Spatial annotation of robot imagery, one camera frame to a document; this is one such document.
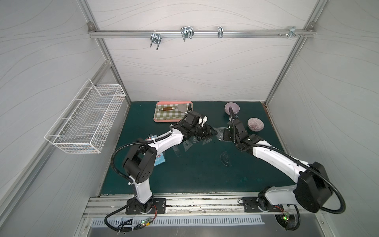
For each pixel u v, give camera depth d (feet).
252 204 2.39
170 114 3.65
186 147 3.13
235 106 3.71
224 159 2.95
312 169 1.44
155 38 2.58
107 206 2.45
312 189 1.36
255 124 3.42
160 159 2.91
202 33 2.58
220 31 2.57
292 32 2.51
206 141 3.22
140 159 1.57
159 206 2.41
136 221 2.30
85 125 2.25
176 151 3.05
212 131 2.64
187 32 2.52
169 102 3.89
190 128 2.28
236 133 2.06
